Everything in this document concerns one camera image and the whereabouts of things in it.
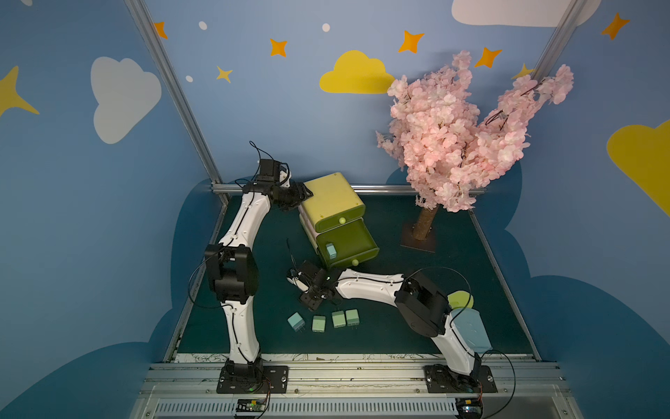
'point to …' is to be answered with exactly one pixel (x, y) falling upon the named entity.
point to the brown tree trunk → (424, 223)
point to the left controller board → (250, 407)
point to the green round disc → (460, 298)
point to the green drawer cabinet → (334, 220)
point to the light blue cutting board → (470, 325)
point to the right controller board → (469, 408)
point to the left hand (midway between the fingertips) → (306, 193)
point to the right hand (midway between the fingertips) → (310, 291)
